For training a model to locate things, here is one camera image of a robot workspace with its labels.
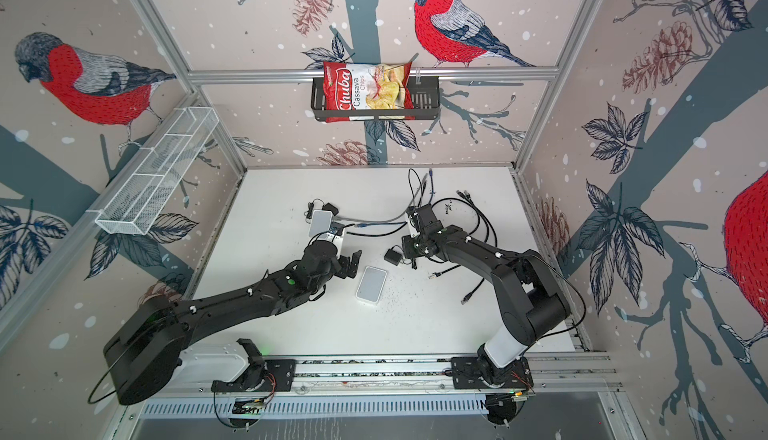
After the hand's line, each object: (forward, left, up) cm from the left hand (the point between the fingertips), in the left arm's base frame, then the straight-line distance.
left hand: (347, 248), depth 84 cm
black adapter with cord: (+23, +11, -11) cm, 28 cm away
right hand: (+3, -17, -7) cm, 19 cm away
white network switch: (+16, +12, -10) cm, 23 cm away
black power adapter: (+3, -13, -11) cm, 18 cm away
